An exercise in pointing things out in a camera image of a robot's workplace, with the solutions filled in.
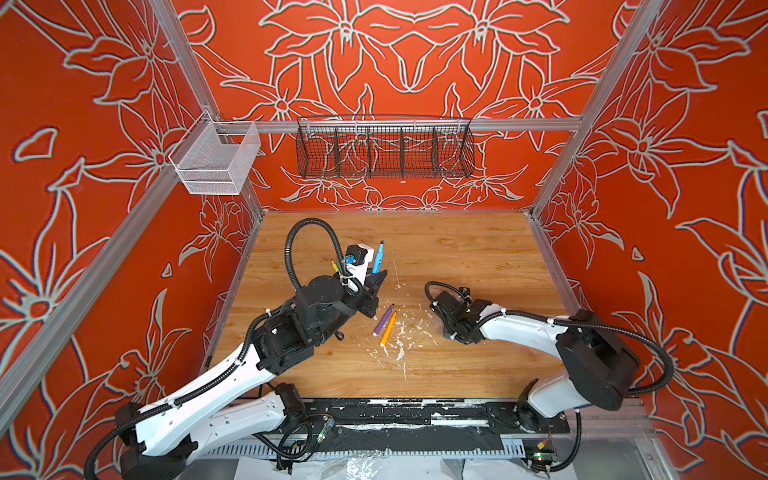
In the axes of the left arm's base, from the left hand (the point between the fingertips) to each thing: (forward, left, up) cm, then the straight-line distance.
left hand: (381, 268), depth 62 cm
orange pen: (+1, -2, -33) cm, 33 cm away
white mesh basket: (+36, +56, -2) cm, 66 cm away
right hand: (+2, -21, -34) cm, 40 cm away
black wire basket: (+51, +2, -3) cm, 51 cm away
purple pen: (+4, 0, -33) cm, 34 cm away
